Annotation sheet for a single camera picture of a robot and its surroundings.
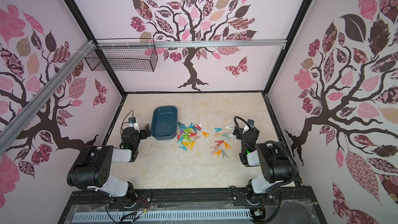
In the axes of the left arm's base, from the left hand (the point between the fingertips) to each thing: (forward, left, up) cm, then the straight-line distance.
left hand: (141, 127), depth 94 cm
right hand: (-1, -65, +4) cm, 65 cm away
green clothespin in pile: (-5, -28, -4) cm, 29 cm away
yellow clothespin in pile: (-9, -30, -5) cm, 31 cm away
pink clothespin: (-8, -49, -4) cm, 50 cm away
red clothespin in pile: (-2, -31, -5) cm, 32 cm away
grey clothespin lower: (-16, -51, -5) cm, 53 cm away
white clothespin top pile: (+5, -36, -4) cm, 37 cm away
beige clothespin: (-12, -46, -4) cm, 48 cm away
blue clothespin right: (0, -49, -4) cm, 49 cm away
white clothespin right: (+3, -56, -5) cm, 56 cm away
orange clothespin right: (-10, -53, -5) cm, 54 cm away
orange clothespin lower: (-15, -48, -5) cm, 50 cm away
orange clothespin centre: (-2, -40, -5) cm, 40 cm away
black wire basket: (+36, +10, +29) cm, 47 cm away
